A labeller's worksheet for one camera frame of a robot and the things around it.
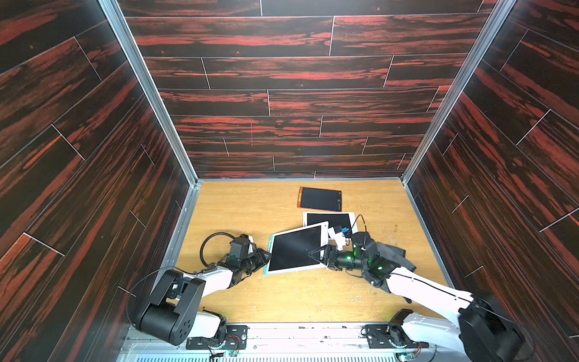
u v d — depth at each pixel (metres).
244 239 0.84
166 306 0.46
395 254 0.91
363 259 0.63
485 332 0.41
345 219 1.05
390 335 0.67
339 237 0.75
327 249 0.70
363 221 1.05
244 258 0.75
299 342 0.74
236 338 0.72
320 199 1.12
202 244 0.82
